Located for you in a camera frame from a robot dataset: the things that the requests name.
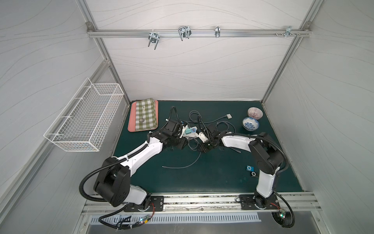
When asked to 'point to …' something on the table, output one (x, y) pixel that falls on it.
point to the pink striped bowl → (255, 112)
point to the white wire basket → (80, 126)
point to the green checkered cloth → (149, 115)
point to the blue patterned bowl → (250, 124)
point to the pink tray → (131, 122)
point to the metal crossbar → (254, 32)
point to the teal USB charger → (188, 130)
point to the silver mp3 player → (229, 116)
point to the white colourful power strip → (193, 133)
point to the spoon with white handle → (142, 120)
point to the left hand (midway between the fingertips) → (184, 141)
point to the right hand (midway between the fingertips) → (200, 146)
